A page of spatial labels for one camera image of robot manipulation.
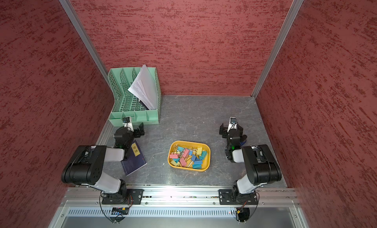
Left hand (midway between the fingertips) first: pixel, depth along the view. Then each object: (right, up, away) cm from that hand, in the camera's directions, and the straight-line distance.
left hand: (135, 125), depth 94 cm
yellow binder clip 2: (+27, -20, -11) cm, 35 cm away
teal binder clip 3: (+30, -14, -5) cm, 33 cm away
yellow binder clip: (+42, -15, -5) cm, 45 cm away
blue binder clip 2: (+38, -19, -7) cm, 43 cm away
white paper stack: (+5, +26, +4) cm, 27 cm away
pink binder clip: (+26, -17, -9) cm, 33 cm away
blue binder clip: (+36, -16, -5) cm, 40 cm away
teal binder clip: (+45, -16, -7) cm, 48 cm away
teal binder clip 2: (+28, -19, -11) cm, 35 cm away
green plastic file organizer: (-12, +15, +13) cm, 23 cm away
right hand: (+62, 0, 0) cm, 62 cm away
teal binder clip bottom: (+40, -22, -11) cm, 47 cm away
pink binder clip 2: (+32, -20, -9) cm, 39 cm away
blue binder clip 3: (+42, -21, -9) cm, 47 cm away
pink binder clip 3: (+34, -16, -7) cm, 38 cm away
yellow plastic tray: (+46, -21, -8) cm, 51 cm away
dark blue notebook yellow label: (+3, -19, -8) cm, 21 cm away
